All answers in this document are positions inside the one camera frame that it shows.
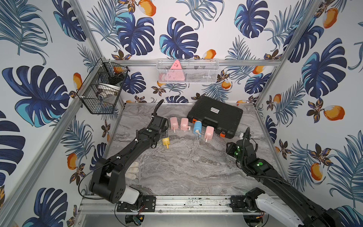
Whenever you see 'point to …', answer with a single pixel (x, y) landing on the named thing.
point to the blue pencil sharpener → (198, 127)
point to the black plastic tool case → (219, 118)
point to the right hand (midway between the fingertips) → (229, 143)
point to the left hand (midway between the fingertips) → (157, 129)
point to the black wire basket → (100, 94)
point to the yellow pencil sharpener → (166, 141)
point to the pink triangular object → (176, 73)
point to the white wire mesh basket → (187, 70)
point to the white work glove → (133, 168)
